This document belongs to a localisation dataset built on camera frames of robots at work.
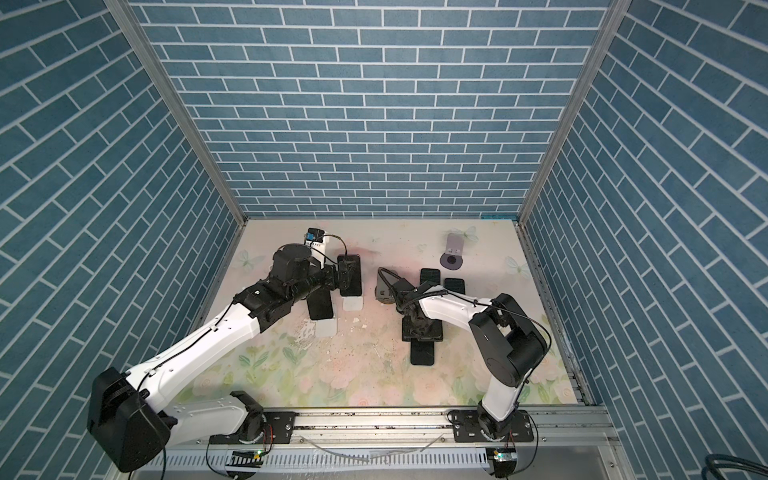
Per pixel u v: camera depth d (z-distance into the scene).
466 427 0.74
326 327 0.91
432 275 1.04
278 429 0.74
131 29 0.72
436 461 0.77
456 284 1.02
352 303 0.96
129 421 0.47
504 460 0.74
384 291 0.94
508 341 0.47
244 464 0.72
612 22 0.72
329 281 0.69
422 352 0.84
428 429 0.75
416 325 0.76
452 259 1.08
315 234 0.67
